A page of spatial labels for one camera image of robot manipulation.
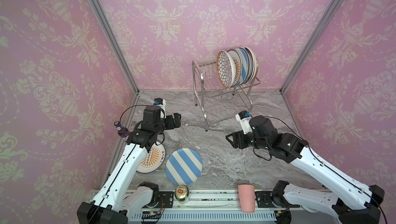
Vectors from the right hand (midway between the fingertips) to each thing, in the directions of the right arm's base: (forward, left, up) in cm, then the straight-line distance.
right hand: (231, 135), depth 70 cm
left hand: (+11, +27, +1) cm, 29 cm away
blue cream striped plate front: (-5, +24, -24) cm, 34 cm away
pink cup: (-21, -6, -19) cm, 29 cm away
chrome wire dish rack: (+37, +1, -20) cm, 42 cm away
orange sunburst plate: (-1, +42, -23) cm, 48 cm away
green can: (-21, +23, -12) cm, 33 cm away
